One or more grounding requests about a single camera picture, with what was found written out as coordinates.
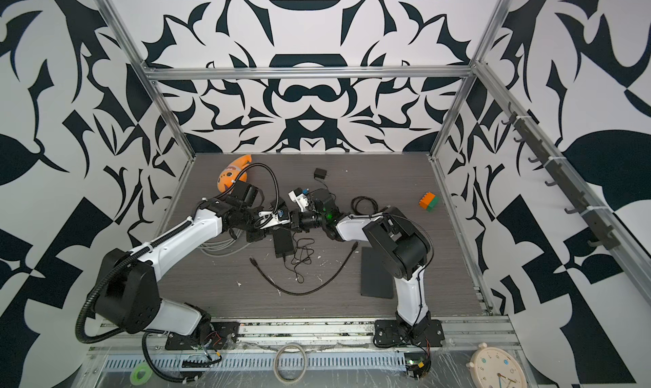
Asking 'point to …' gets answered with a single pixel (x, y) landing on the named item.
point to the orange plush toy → (232, 173)
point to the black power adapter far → (319, 173)
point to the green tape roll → (142, 380)
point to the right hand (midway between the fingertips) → (277, 225)
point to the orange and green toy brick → (429, 202)
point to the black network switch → (284, 245)
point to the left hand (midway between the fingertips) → (271, 220)
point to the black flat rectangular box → (376, 281)
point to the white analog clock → (496, 368)
